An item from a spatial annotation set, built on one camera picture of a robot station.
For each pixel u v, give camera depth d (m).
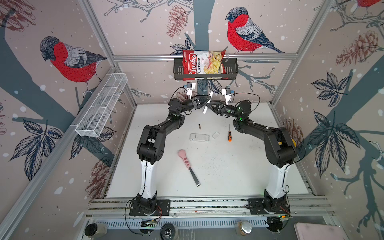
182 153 0.92
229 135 1.01
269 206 0.66
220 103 0.75
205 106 0.77
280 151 0.53
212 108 0.81
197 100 0.74
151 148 0.56
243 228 0.60
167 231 0.58
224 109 0.75
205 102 0.77
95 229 0.61
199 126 1.07
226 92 0.76
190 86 0.76
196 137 1.00
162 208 0.73
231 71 0.94
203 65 0.88
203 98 0.78
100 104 0.78
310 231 0.65
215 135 1.02
